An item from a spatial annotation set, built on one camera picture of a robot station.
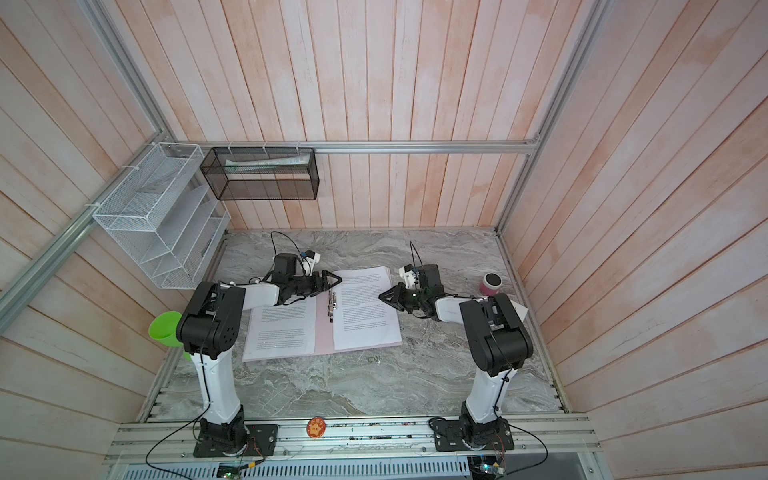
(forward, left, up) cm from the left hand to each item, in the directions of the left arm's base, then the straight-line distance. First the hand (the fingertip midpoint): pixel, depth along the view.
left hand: (337, 285), depth 98 cm
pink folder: (-15, +3, -5) cm, 16 cm away
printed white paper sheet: (-14, +17, -4) cm, 22 cm away
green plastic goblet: (-20, +44, +9) cm, 49 cm away
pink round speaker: (0, -52, +1) cm, 52 cm away
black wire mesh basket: (+34, +27, +21) cm, 48 cm away
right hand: (-6, -15, +2) cm, 16 cm away
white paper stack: (-11, -9, -5) cm, 15 cm away
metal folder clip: (-5, +2, -4) cm, 6 cm away
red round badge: (-41, +2, -5) cm, 41 cm away
